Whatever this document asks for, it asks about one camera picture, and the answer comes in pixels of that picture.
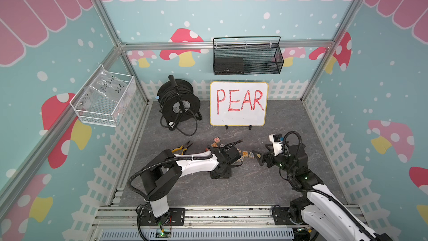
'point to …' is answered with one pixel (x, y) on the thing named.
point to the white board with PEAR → (242, 104)
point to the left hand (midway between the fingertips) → (223, 178)
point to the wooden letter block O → (244, 153)
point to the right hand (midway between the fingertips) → (259, 148)
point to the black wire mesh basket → (247, 55)
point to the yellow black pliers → (184, 148)
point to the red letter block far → (217, 140)
